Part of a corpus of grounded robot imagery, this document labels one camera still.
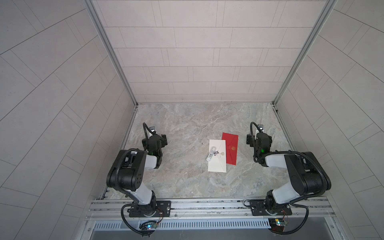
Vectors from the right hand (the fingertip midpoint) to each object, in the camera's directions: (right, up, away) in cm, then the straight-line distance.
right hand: (256, 133), depth 95 cm
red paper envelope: (-16, -9, -1) cm, 18 cm away
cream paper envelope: (-26, -16, -8) cm, 32 cm away
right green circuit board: (0, -38, -26) cm, 46 cm away
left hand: (-63, +1, 0) cm, 63 cm away
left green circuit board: (-59, -37, -30) cm, 76 cm away
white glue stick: (-30, -11, -7) cm, 33 cm away
